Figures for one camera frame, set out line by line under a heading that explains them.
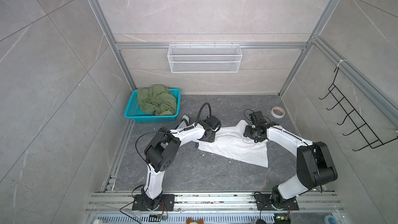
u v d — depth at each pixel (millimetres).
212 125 744
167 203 732
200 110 730
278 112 1098
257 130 673
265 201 733
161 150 520
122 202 749
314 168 451
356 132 649
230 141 904
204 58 1009
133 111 1042
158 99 1104
